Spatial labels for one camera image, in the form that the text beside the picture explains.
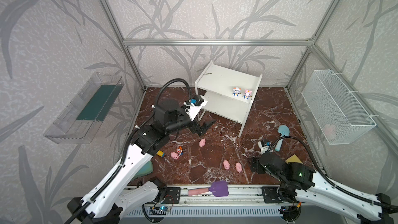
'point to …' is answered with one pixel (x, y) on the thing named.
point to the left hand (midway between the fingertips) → (209, 108)
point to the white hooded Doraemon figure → (237, 92)
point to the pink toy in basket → (329, 131)
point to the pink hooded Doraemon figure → (247, 94)
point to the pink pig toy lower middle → (226, 164)
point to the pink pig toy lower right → (239, 167)
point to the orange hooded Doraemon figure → (180, 150)
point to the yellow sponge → (294, 158)
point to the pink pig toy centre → (202, 142)
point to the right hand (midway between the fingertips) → (252, 155)
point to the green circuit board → (163, 208)
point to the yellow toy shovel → (160, 153)
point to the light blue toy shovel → (285, 131)
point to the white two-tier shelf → (228, 92)
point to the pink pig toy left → (174, 155)
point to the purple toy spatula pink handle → (217, 188)
